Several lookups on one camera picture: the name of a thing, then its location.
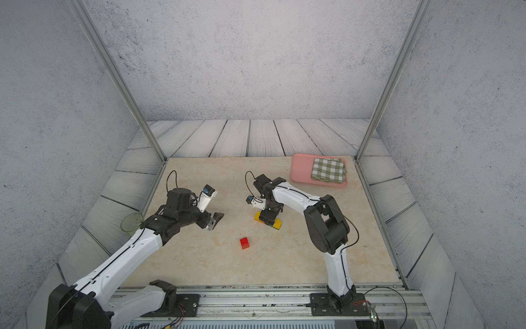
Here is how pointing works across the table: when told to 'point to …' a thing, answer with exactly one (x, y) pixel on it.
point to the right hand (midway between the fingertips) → (272, 214)
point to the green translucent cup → (131, 223)
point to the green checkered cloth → (331, 170)
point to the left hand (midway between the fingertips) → (216, 208)
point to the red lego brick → (244, 242)
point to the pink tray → (301, 169)
